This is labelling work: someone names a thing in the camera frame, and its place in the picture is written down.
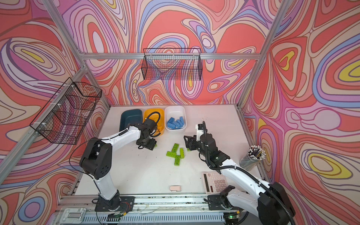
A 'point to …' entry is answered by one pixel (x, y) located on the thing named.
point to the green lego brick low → (171, 154)
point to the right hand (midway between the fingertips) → (189, 139)
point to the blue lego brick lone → (173, 125)
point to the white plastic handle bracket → (72, 215)
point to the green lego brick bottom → (177, 160)
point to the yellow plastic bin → (158, 115)
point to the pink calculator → (214, 182)
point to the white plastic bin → (175, 112)
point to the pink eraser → (175, 188)
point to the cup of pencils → (254, 154)
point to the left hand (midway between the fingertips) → (150, 144)
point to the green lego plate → (156, 146)
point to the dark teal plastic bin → (130, 116)
